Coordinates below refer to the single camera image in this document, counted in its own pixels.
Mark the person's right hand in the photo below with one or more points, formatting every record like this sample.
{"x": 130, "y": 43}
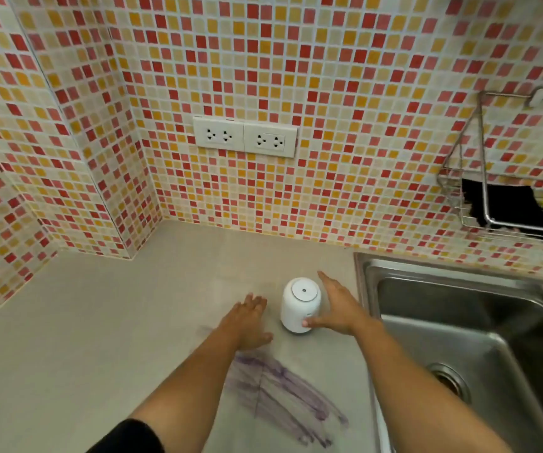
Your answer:
{"x": 344, "y": 311}

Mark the person's left hand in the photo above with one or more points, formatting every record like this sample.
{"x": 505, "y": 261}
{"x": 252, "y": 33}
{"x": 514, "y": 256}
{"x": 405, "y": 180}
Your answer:
{"x": 245, "y": 325}

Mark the white blender base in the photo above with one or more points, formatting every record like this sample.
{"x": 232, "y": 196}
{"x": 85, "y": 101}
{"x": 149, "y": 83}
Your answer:
{"x": 299, "y": 306}

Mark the black cloth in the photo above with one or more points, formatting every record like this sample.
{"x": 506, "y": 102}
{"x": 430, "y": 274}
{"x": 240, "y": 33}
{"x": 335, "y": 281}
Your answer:
{"x": 507, "y": 205}

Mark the person's left forearm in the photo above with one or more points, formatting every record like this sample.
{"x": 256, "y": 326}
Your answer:
{"x": 191, "y": 391}

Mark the person's right forearm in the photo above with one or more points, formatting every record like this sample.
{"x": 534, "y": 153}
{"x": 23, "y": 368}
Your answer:
{"x": 417, "y": 401}

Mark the metal sink drain strainer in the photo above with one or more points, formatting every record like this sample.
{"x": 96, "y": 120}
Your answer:
{"x": 450, "y": 383}

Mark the stainless steel double sink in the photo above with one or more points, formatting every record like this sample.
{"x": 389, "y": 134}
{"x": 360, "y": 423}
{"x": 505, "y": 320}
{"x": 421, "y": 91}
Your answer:
{"x": 502, "y": 325}

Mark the black sleeve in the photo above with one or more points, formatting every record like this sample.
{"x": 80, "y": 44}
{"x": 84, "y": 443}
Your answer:
{"x": 127, "y": 438}

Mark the white wall socket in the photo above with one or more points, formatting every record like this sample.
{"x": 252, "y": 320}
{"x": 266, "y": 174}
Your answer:
{"x": 218, "y": 133}
{"x": 270, "y": 140}

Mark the metal rack wall hook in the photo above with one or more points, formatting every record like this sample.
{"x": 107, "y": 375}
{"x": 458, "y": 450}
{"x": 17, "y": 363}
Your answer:
{"x": 538, "y": 97}

